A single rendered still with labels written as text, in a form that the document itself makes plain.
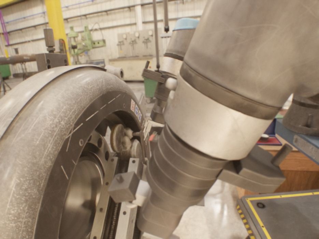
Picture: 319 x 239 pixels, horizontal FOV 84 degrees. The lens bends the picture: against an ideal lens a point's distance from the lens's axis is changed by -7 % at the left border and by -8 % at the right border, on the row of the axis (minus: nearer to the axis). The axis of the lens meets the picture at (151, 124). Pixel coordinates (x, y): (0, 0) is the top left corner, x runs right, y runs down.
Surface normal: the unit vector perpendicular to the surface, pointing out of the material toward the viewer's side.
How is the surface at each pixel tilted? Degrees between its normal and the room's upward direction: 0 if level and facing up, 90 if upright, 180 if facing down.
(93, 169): 106
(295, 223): 0
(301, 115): 70
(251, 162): 24
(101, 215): 38
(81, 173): 95
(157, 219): 78
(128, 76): 90
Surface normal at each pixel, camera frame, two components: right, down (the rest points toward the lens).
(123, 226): -0.18, -0.51
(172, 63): -0.35, 0.07
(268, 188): 0.19, 0.58
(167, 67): -0.56, -0.03
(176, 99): -0.88, -0.04
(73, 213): -0.14, -0.73
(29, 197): 0.88, -0.10
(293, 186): -0.22, 0.36
